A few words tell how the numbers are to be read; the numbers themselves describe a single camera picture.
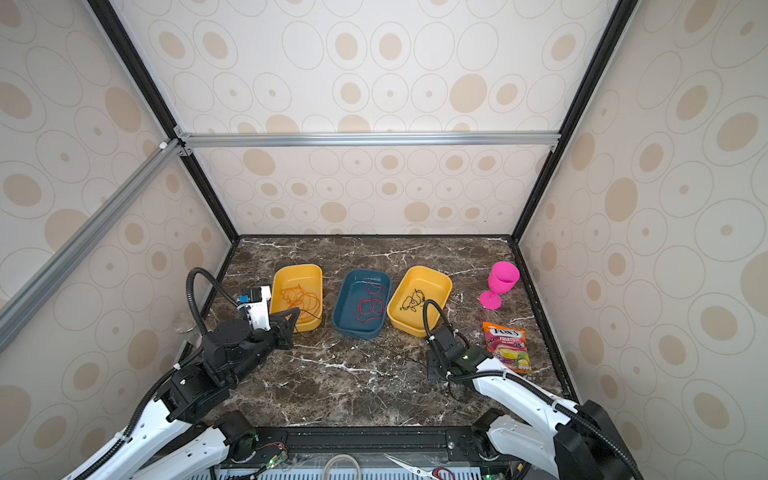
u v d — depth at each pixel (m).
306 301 0.99
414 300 1.00
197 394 0.47
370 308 0.99
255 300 0.58
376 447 0.75
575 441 0.40
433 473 0.70
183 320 0.80
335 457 0.71
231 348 0.49
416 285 1.05
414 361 0.87
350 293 1.02
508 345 0.88
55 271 0.57
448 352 0.65
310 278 1.03
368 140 0.94
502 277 0.91
